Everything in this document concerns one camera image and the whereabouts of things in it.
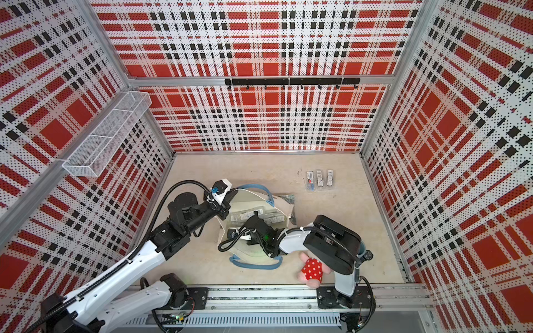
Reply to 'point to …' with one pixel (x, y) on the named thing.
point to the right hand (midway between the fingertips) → (250, 221)
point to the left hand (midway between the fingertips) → (237, 189)
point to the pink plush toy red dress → (312, 271)
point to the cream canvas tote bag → (274, 209)
